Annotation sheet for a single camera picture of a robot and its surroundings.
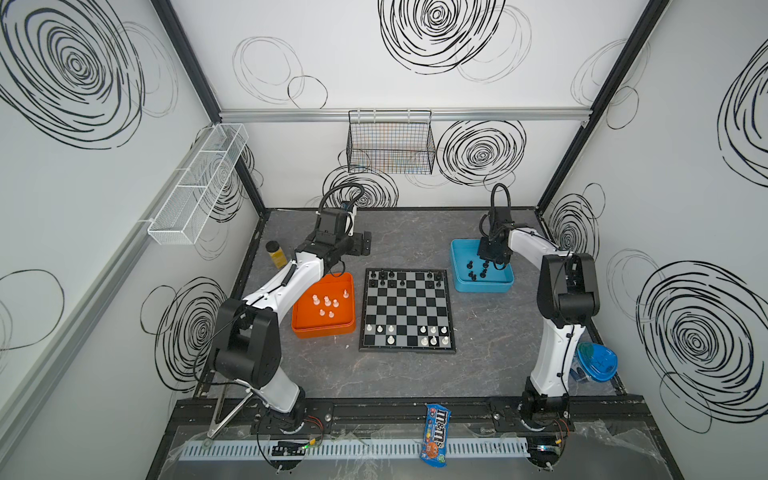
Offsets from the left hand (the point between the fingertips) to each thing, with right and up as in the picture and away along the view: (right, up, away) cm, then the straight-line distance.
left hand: (359, 234), depth 89 cm
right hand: (+42, -7, +13) cm, 44 cm away
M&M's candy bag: (+20, -48, -18) cm, 55 cm away
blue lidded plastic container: (+62, -32, -15) cm, 71 cm away
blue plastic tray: (+38, -14, +11) cm, 42 cm away
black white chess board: (+15, -24, +2) cm, 28 cm away
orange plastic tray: (-10, -23, +3) cm, 26 cm away
